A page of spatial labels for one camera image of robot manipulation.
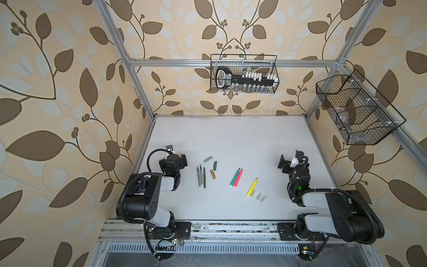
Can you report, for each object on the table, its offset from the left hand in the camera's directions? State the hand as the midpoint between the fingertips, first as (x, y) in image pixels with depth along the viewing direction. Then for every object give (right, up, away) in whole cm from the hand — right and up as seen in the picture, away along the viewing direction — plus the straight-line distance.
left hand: (170, 155), depth 94 cm
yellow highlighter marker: (+45, -16, -7) cm, 49 cm away
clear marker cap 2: (+49, -20, -8) cm, 54 cm away
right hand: (+67, 0, -5) cm, 68 cm away
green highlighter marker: (+36, -12, -3) cm, 38 cm away
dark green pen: (+20, -12, -2) cm, 24 cm away
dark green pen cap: (+26, -6, +3) cm, 26 cm away
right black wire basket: (+92, +20, -21) cm, 96 cm away
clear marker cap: (+46, -18, -7) cm, 50 cm away
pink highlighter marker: (+38, -12, -3) cm, 40 cm away
